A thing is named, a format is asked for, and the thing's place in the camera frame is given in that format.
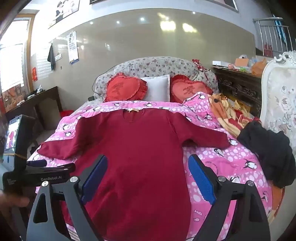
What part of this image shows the dark hanging cloth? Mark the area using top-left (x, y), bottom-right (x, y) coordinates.
top-left (47, 44), bottom-right (56, 71)

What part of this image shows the metal stair railing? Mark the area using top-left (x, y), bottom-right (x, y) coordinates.
top-left (253, 17), bottom-right (290, 56)

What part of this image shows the black garment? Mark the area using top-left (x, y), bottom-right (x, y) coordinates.
top-left (237, 120), bottom-right (296, 189)

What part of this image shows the pink penguin print blanket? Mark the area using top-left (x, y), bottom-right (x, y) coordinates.
top-left (26, 91), bottom-right (273, 241)

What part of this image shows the white ornate floral chair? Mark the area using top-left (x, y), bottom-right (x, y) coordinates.
top-left (259, 50), bottom-right (296, 149)

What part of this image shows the black cable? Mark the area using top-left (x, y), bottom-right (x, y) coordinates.
top-left (91, 65), bottom-right (116, 101)

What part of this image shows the dark wooden desk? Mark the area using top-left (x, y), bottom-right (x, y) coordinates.
top-left (5, 86), bottom-right (63, 139)

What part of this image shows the dark carved wooden cabinet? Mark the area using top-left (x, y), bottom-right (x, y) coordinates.
top-left (211, 67), bottom-right (263, 116)

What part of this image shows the dark red sweater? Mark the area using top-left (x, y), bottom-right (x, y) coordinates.
top-left (37, 108), bottom-right (230, 241)

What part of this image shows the red heart pillow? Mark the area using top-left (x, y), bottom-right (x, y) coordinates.
top-left (104, 72), bottom-right (148, 102)
top-left (169, 74), bottom-right (213, 104)

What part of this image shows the person's left hand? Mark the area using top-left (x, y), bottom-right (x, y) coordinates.
top-left (0, 191), bottom-right (30, 224)

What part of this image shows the white square pillow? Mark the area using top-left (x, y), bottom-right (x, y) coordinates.
top-left (140, 75), bottom-right (170, 102)

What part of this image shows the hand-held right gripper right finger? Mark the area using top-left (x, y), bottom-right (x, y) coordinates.
top-left (188, 154), bottom-right (271, 241)

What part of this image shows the brown printed board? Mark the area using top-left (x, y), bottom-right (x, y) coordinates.
top-left (1, 85), bottom-right (26, 112)

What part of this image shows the orange cartoon print blanket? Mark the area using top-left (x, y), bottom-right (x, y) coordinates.
top-left (208, 93), bottom-right (262, 138)

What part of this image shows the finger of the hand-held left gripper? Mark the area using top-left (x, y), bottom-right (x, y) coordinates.
top-left (26, 159), bottom-right (47, 168)
top-left (45, 163), bottom-right (76, 177)

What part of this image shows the orange plastic bag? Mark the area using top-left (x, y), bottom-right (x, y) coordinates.
top-left (251, 58), bottom-right (267, 77)

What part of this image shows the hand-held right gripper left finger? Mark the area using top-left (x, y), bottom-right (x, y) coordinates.
top-left (26, 155), bottom-right (109, 241)

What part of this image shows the window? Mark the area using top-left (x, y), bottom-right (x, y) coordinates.
top-left (0, 14), bottom-right (36, 93)

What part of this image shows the wall poster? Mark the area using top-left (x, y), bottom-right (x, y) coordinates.
top-left (47, 0), bottom-right (80, 29)

